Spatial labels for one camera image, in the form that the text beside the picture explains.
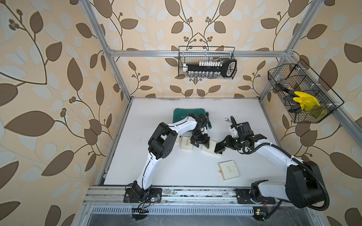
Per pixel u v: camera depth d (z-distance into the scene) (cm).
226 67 84
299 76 79
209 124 103
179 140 94
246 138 66
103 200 74
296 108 64
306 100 68
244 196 73
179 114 106
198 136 83
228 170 81
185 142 91
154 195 74
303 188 41
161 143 56
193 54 91
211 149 89
